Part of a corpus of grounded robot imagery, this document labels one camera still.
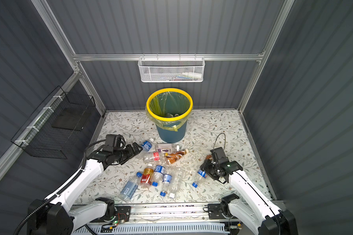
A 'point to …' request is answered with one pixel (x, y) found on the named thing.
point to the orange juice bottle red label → (147, 176)
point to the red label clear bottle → (154, 156)
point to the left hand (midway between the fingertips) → (137, 151)
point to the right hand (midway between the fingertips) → (204, 169)
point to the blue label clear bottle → (147, 145)
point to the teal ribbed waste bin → (168, 135)
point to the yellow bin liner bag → (170, 107)
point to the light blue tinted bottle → (130, 188)
